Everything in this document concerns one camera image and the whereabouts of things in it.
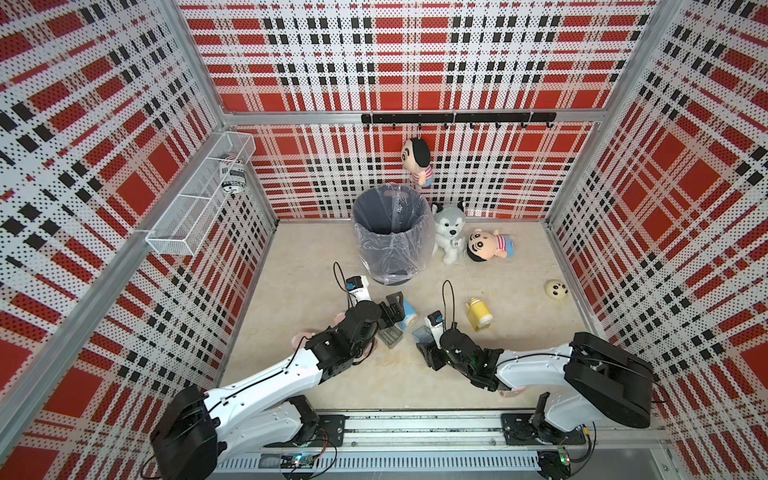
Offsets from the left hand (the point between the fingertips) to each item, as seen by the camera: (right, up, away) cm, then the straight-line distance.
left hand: (395, 298), depth 79 cm
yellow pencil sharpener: (+25, -6, +7) cm, 26 cm away
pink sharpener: (+31, -25, -2) cm, 40 cm away
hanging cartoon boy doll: (+6, +41, +11) cm, 44 cm away
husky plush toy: (+18, +19, +17) cm, 31 cm away
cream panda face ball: (+53, 0, +17) cm, 55 cm away
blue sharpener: (+5, -6, +7) cm, 11 cm away
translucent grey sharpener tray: (-1, -14, +11) cm, 18 cm away
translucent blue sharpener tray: (+8, -12, +8) cm, 16 cm away
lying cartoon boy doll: (+30, +15, +23) cm, 40 cm away
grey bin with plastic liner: (0, +20, +19) cm, 28 cm away
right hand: (+10, -14, +7) cm, 19 cm away
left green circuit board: (-21, -37, -11) cm, 43 cm away
